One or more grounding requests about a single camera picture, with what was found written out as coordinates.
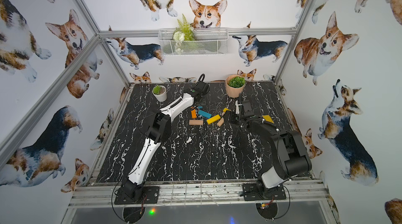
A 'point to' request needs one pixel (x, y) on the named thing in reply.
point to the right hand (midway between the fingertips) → (228, 115)
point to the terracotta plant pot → (235, 84)
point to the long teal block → (204, 114)
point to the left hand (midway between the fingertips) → (204, 99)
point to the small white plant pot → (160, 92)
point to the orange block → (193, 113)
